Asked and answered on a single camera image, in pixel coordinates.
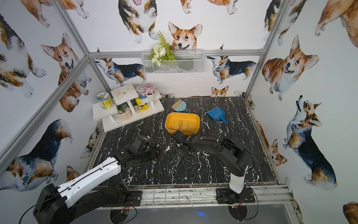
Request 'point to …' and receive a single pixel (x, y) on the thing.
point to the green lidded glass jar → (105, 100)
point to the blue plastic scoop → (217, 113)
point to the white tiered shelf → (109, 118)
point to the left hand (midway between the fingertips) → (159, 149)
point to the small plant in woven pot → (124, 112)
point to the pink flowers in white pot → (148, 90)
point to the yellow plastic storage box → (182, 122)
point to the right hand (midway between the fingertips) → (183, 145)
